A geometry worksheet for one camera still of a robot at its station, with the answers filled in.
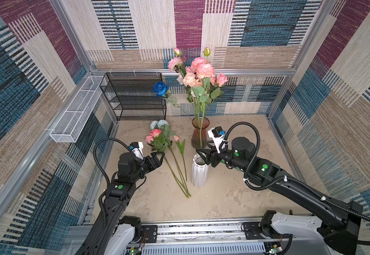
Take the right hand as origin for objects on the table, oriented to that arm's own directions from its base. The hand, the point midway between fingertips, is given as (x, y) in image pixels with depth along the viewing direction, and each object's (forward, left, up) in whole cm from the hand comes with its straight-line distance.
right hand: (204, 148), depth 69 cm
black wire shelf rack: (+50, +44, -10) cm, 68 cm away
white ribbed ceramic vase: (-6, +2, -10) cm, 12 cm away
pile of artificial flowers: (+24, +24, -23) cm, 41 cm away
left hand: (+1, +20, -7) cm, 21 cm away
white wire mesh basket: (+22, +74, -10) cm, 77 cm away
